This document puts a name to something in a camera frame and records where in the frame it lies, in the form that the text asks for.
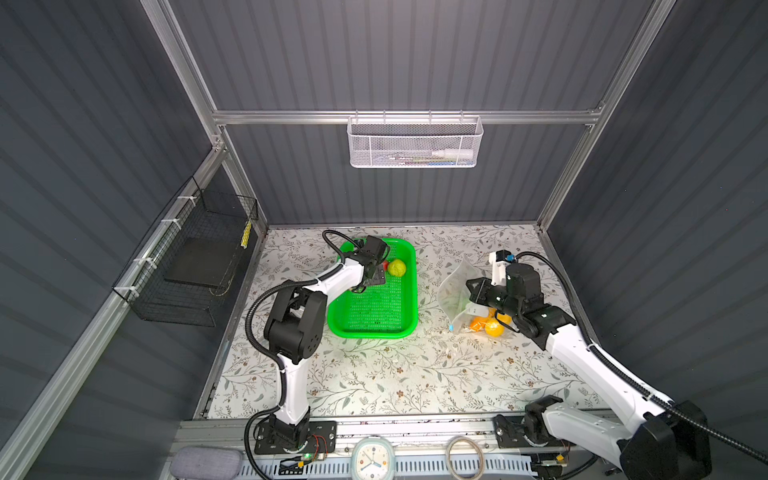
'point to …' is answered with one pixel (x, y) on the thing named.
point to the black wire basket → (192, 257)
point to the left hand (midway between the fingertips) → (363, 276)
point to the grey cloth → (205, 463)
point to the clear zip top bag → (454, 299)
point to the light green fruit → (397, 267)
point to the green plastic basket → (386, 311)
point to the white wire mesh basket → (415, 142)
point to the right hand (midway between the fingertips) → (470, 284)
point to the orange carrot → (478, 323)
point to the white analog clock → (373, 459)
